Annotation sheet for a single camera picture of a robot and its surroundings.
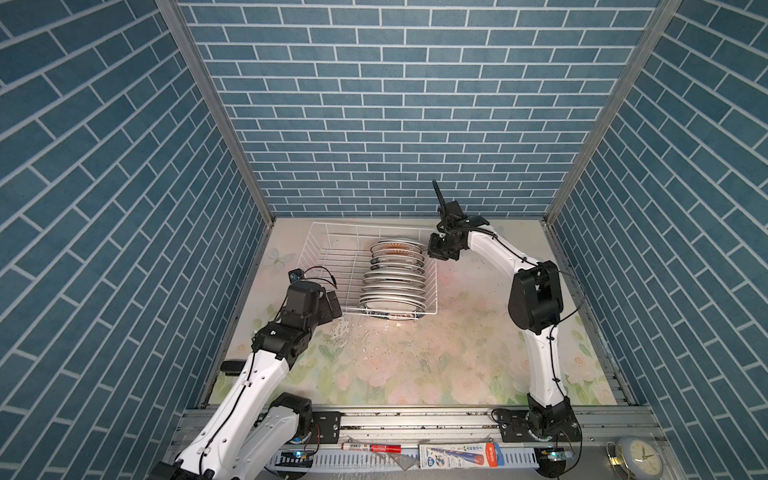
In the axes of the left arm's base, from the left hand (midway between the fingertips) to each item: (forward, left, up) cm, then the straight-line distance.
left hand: (323, 300), depth 80 cm
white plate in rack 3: (+9, -22, 0) cm, 23 cm away
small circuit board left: (-34, +5, -18) cm, 38 cm away
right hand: (+22, -31, -5) cm, 38 cm away
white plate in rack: (+6, -14, -4) cm, 16 cm away
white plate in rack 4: (+13, -20, -3) cm, 24 cm away
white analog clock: (-36, -75, -9) cm, 84 cm away
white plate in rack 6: (+19, -21, -4) cm, 28 cm away
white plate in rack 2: (+8, -19, -2) cm, 21 cm away
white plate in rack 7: (+21, -21, -2) cm, 30 cm away
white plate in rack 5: (+17, -21, -5) cm, 28 cm away
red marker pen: (-32, -14, -14) cm, 38 cm away
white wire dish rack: (+27, +1, -15) cm, 30 cm away
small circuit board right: (-35, -59, -14) cm, 70 cm away
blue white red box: (-34, -33, -13) cm, 49 cm away
